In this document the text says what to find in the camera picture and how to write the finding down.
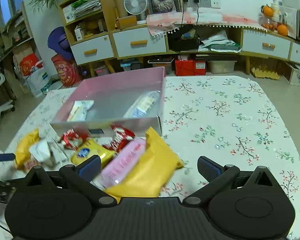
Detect small yellow snack bag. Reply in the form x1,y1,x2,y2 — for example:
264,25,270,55
15,128,40,169

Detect yellow cracker bag blue logo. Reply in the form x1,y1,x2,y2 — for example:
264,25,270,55
71,139,116,168

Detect pink snack packet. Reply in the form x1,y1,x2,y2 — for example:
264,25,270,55
98,137,146,188

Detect red snack packet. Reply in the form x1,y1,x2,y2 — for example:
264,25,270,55
58,129,88,150
102,125,135,153

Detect large yellow snack bag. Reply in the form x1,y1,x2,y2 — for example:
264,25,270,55
105,127,184,202

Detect white snack bag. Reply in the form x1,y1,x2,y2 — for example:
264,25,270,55
29,129,68,167

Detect floral tablecloth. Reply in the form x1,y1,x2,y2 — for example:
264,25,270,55
0,75,300,240

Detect white wafer packet in box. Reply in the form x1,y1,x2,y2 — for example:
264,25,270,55
66,100,94,122

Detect white shopping bag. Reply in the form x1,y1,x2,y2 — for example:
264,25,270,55
24,60,52,98

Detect pink cardboard box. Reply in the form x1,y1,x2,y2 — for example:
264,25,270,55
51,67,166,137

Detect red printed bag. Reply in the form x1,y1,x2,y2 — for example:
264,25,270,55
51,54,82,87

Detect clear plastic storage bin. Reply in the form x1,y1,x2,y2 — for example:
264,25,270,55
208,60,237,74

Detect red storage box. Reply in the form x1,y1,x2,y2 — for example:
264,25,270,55
175,59,206,76

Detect long white drawer cabinet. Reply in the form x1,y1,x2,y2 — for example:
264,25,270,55
112,24,300,64

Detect wooden shelf cabinet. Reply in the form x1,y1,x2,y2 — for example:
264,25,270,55
58,0,116,65

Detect pink cabinet cloth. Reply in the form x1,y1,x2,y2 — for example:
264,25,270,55
146,12,266,37

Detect fruit bowl with oranges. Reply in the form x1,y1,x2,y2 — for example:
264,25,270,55
258,3,288,36

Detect small white desk fan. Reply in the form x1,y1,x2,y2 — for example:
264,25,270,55
123,0,149,21

